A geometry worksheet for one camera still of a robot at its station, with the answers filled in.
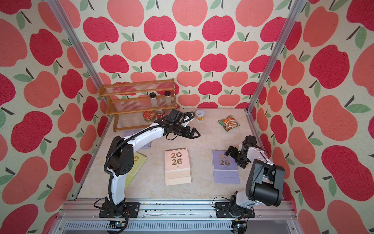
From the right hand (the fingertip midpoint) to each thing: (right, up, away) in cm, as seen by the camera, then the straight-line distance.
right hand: (232, 160), depth 91 cm
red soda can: (-48, +31, +13) cm, 59 cm away
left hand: (-23, +15, -5) cm, 28 cm away
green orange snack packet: (+3, +24, +17) cm, 29 cm away
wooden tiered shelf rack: (-71, +38, +21) cm, 83 cm away
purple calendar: (-73, +16, +17) cm, 76 cm away
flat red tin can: (-59, +30, +20) cm, 69 cm away
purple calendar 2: (-5, -5, -3) cm, 8 cm away
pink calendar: (-35, -4, -6) cm, 35 cm away
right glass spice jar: (-42, +43, +6) cm, 61 cm away
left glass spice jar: (-52, +42, +5) cm, 67 cm away
